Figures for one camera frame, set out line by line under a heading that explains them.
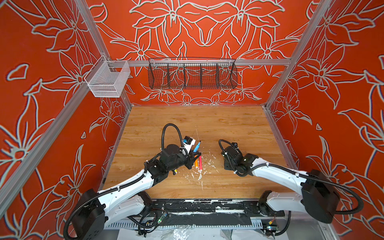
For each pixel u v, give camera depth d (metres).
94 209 0.39
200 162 0.88
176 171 0.84
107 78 0.94
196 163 0.88
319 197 0.41
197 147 0.71
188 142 0.64
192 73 0.98
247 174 0.56
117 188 0.45
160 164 0.60
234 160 0.64
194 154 0.71
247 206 0.74
